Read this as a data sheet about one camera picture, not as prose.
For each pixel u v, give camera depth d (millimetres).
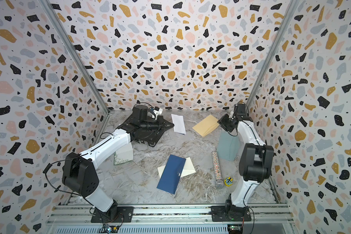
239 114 744
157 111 777
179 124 848
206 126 1130
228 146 1001
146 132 704
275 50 862
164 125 749
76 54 862
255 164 495
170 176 874
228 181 838
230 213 685
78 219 740
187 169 898
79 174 443
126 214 744
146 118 688
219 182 816
